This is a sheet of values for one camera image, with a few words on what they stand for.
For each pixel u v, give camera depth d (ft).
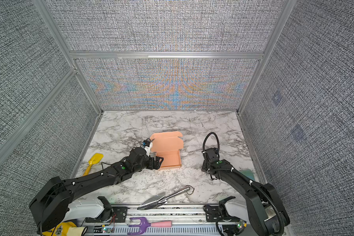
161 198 2.57
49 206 1.35
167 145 3.05
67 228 2.17
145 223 2.35
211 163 2.21
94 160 2.96
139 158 2.10
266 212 1.34
